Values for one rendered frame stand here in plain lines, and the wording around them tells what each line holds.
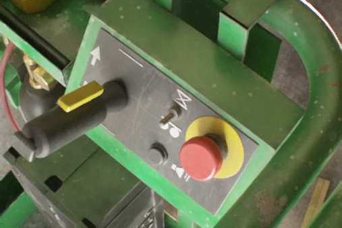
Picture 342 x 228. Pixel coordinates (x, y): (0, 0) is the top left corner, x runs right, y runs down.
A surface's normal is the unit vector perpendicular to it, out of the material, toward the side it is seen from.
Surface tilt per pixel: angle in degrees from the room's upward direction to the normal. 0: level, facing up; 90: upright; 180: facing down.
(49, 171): 0
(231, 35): 90
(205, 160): 58
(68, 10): 0
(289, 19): 45
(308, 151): 9
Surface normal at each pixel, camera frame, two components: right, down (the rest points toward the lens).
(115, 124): -0.56, 0.34
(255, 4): -0.01, -0.44
